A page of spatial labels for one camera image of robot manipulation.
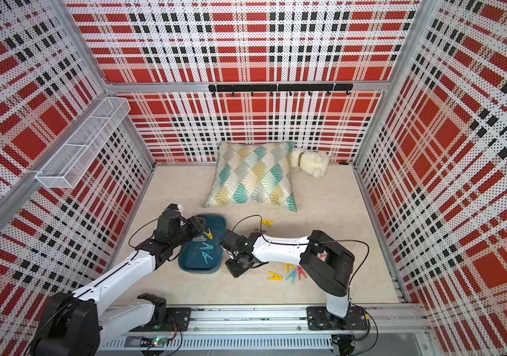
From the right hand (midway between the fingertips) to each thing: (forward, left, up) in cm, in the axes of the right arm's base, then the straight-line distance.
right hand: (239, 268), depth 83 cm
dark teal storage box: (+5, +21, -2) cm, 21 cm away
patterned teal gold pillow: (+37, -5, +14) cm, 40 cm away
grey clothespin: (+12, +18, 0) cm, 22 cm away
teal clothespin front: (-2, -20, -3) cm, 21 cm away
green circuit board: (-23, +24, 0) cm, 33 cm away
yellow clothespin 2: (+15, +14, -1) cm, 20 cm away
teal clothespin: (+9, +13, -1) cm, 16 cm away
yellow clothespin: (+21, -11, -3) cm, 24 cm away
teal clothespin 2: (+5, +14, -1) cm, 15 cm away
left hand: (+16, +14, +8) cm, 22 cm away
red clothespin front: (0, -23, -2) cm, 24 cm away
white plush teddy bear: (+52, -34, +4) cm, 62 cm away
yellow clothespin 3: (+1, -18, -3) cm, 19 cm away
